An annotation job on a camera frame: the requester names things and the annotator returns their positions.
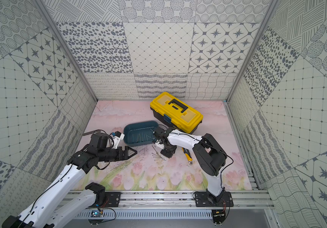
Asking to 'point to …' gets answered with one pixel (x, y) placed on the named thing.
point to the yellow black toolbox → (167, 108)
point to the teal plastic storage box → (139, 133)
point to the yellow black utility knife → (188, 155)
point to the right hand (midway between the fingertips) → (172, 152)
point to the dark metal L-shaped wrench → (91, 132)
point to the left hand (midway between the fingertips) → (131, 150)
